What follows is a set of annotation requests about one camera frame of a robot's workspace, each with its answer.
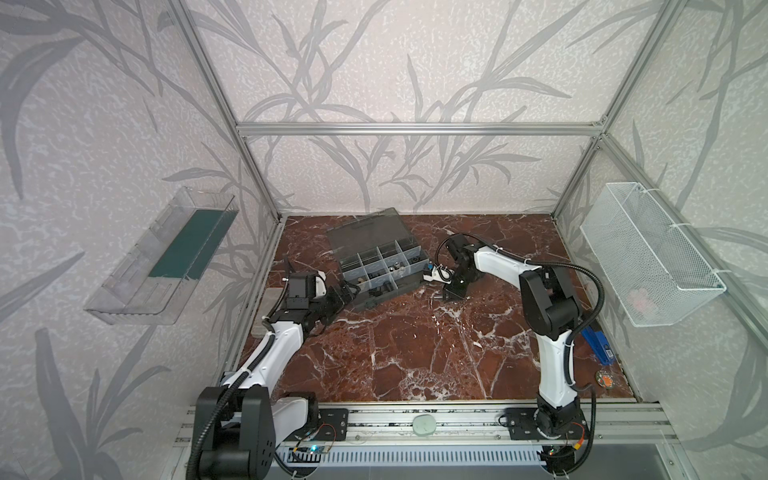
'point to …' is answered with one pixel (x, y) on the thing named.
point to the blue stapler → (600, 345)
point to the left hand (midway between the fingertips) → (355, 286)
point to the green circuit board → (305, 454)
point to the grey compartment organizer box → (380, 254)
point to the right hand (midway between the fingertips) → (448, 284)
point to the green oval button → (424, 424)
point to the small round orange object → (604, 379)
